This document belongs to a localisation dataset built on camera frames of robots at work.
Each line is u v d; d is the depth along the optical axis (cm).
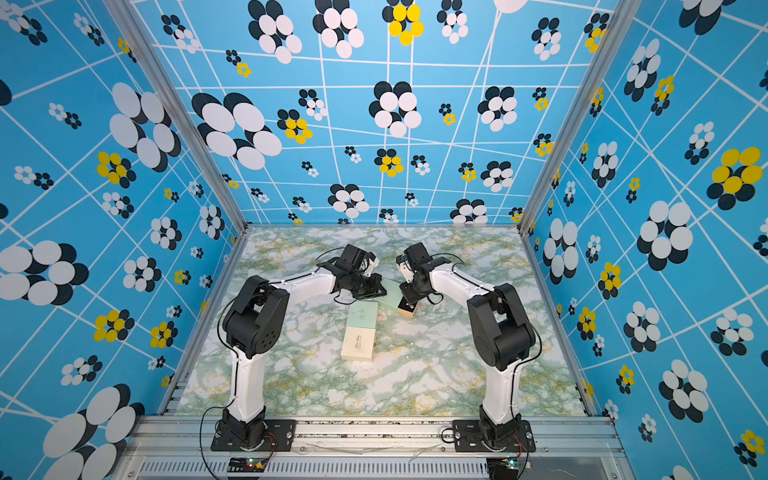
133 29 71
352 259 81
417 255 78
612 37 71
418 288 82
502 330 50
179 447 74
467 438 72
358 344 87
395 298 96
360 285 85
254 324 54
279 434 74
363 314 92
